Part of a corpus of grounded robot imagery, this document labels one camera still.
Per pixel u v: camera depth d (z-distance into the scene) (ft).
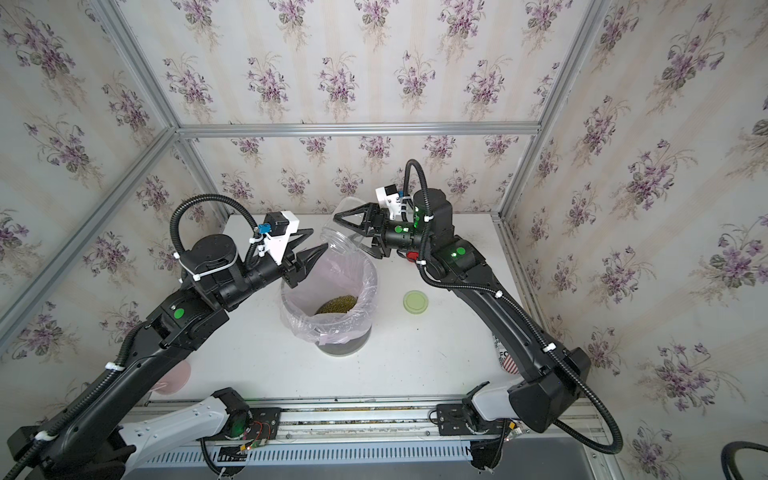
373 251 2.02
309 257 1.71
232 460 2.35
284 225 1.54
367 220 1.74
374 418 2.46
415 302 3.15
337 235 1.84
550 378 1.26
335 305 3.04
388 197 1.98
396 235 1.80
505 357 2.68
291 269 1.64
